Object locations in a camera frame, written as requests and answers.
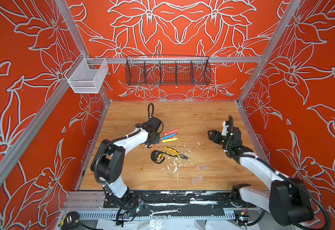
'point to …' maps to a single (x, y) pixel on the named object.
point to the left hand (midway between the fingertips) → (154, 138)
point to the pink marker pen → (172, 131)
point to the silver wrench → (179, 211)
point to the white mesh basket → (82, 79)
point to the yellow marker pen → (169, 140)
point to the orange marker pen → (152, 145)
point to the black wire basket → (157, 70)
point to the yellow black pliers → (177, 154)
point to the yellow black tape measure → (156, 156)
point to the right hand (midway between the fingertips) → (210, 132)
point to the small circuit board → (242, 220)
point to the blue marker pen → (170, 135)
